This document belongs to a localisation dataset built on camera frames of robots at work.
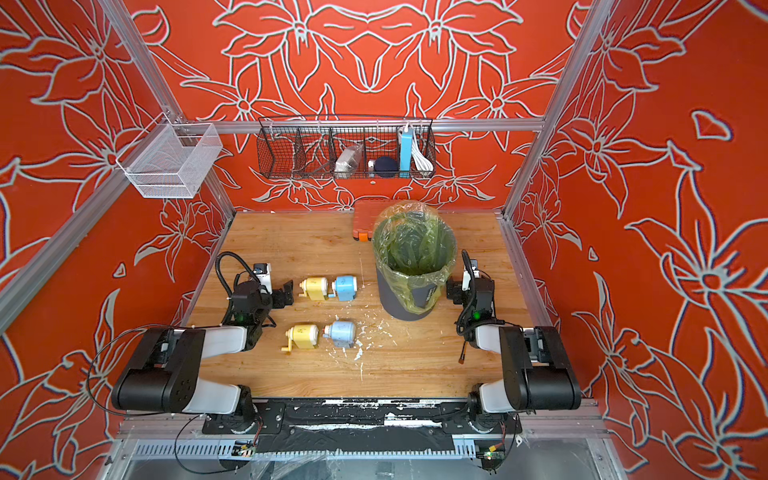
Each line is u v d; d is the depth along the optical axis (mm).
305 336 792
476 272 809
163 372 439
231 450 699
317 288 898
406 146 852
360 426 727
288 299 854
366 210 1163
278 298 828
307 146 1000
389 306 757
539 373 434
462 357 831
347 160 917
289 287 904
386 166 951
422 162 910
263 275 798
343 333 795
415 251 901
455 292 825
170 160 902
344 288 899
